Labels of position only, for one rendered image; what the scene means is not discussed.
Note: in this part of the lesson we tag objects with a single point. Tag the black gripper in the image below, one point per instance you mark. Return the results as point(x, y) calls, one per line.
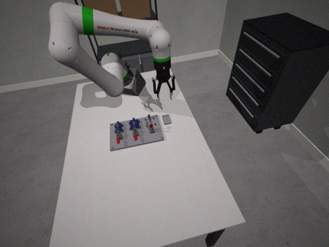
point(163, 77)

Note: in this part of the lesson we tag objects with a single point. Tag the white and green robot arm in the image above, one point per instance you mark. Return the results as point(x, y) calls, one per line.
point(67, 21)

